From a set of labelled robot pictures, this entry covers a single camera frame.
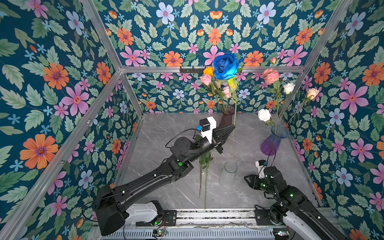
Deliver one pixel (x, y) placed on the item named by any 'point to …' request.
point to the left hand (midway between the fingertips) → (236, 124)
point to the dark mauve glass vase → (227, 111)
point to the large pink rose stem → (227, 93)
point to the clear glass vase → (227, 177)
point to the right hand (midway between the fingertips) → (245, 178)
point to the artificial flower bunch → (204, 160)
